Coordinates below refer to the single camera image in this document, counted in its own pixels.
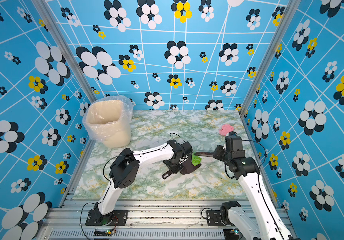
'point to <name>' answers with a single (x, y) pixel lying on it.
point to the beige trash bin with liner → (108, 119)
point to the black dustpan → (188, 167)
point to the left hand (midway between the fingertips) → (176, 170)
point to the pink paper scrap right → (226, 129)
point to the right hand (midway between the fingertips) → (218, 149)
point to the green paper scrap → (196, 160)
